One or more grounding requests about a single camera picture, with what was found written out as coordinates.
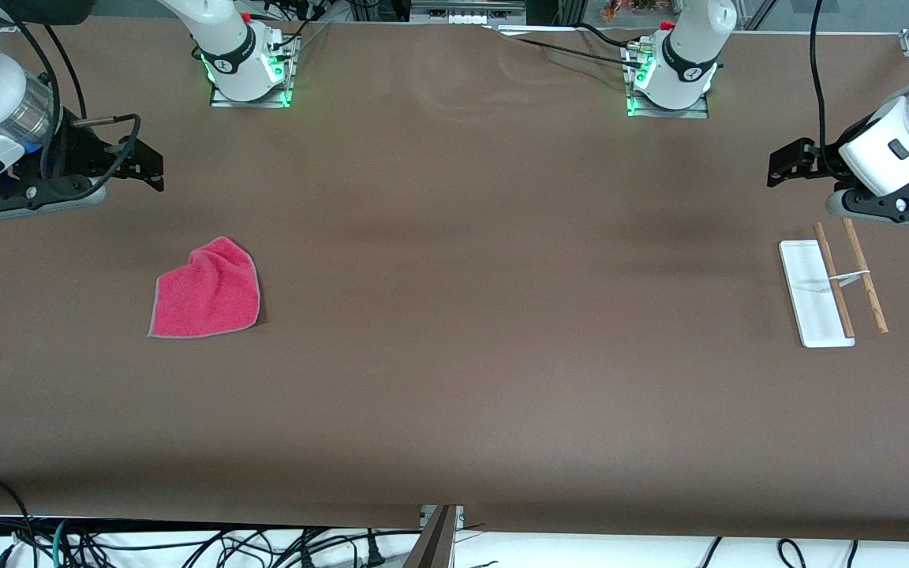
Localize pink towel with grey edge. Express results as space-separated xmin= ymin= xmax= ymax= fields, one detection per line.
xmin=147 ymin=235 xmax=262 ymax=340

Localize white and wooden towel rack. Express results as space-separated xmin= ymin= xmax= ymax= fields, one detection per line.
xmin=778 ymin=215 xmax=891 ymax=349

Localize grey power strip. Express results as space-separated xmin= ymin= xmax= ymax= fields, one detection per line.
xmin=410 ymin=0 xmax=528 ymax=26

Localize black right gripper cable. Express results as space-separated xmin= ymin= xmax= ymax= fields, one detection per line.
xmin=5 ymin=16 xmax=89 ymax=182

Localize thin black cable on table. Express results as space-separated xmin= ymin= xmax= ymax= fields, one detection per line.
xmin=494 ymin=22 xmax=649 ymax=72

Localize dark metal support post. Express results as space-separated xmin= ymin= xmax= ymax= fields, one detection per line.
xmin=403 ymin=503 xmax=465 ymax=568

